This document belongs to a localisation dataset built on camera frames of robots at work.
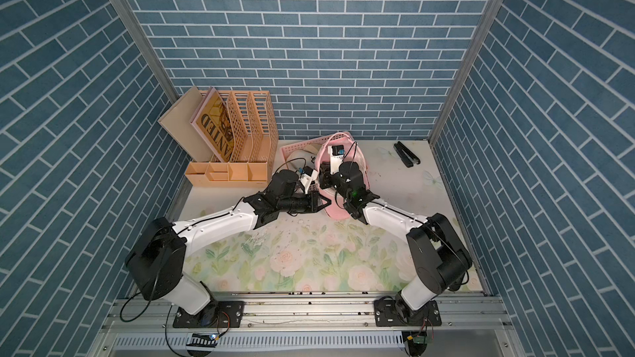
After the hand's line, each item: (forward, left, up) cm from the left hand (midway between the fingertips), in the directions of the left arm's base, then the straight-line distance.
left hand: (337, 205), depth 78 cm
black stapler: (+36, -34, -16) cm, 52 cm away
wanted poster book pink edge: (+34, +49, +5) cm, 60 cm away
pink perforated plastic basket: (+35, +12, -13) cm, 39 cm away
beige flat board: (+31, +60, +7) cm, 68 cm away
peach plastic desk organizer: (+45, +39, -16) cm, 62 cm away
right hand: (+15, +4, +3) cm, 16 cm away
